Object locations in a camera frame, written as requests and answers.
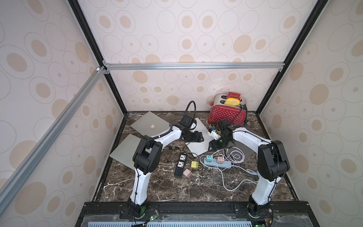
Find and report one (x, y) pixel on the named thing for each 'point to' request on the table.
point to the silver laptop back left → (150, 124)
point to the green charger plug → (209, 158)
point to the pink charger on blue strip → (220, 160)
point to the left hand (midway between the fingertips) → (202, 138)
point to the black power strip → (180, 165)
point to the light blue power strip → (227, 164)
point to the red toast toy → (232, 94)
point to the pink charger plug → (187, 173)
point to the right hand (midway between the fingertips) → (211, 149)
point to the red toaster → (236, 114)
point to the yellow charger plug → (194, 164)
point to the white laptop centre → (198, 148)
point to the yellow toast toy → (232, 101)
